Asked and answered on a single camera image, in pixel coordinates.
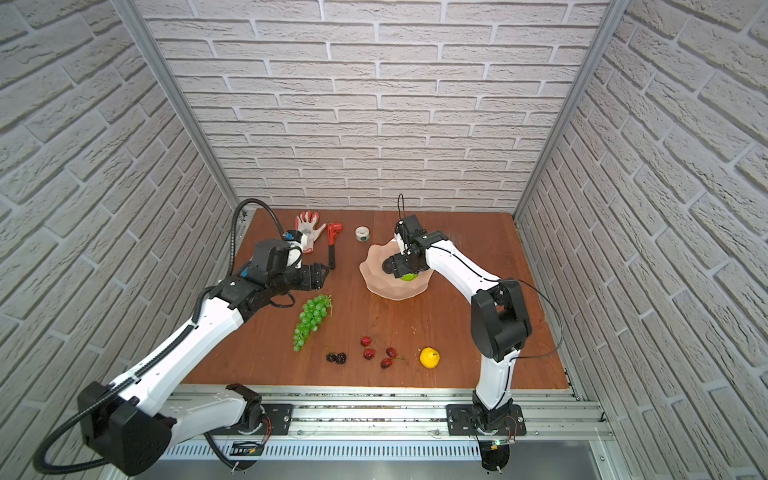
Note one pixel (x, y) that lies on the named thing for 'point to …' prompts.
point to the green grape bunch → (314, 311)
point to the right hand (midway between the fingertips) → (406, 262)
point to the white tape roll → (362, 234)
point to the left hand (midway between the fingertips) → (317, 264)
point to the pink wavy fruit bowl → (386, 283)
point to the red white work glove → (306, 225)
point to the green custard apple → (409, 277)
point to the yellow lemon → (429, 357)
